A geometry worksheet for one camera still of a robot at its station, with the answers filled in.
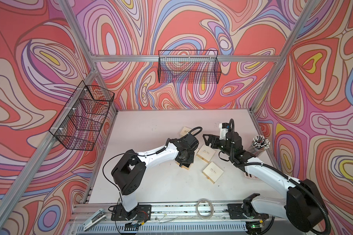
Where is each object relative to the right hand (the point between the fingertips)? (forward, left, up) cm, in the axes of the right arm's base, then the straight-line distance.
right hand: (209, 139), depth 84 cm
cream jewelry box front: (-15, -2, -13) cm, 20 cm away
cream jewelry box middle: (-3, +1, -12) cm, 12 cm away
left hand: (-9, +10, -9) cm, 16 cm away
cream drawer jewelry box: (-10, +14, -12) cm, 21 cm away
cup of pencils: (-6, -26, +2) cm, 27 cm away
